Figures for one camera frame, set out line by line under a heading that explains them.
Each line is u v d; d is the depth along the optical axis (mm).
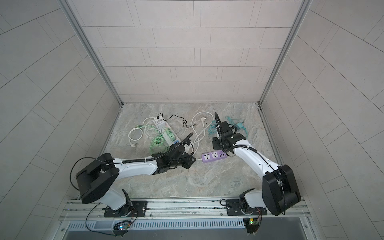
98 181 423
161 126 963
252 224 678
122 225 642
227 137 619
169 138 934
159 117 970
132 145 911
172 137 902
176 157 649
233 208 709
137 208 710
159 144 910
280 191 401
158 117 963
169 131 928
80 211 706
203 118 1051
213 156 867
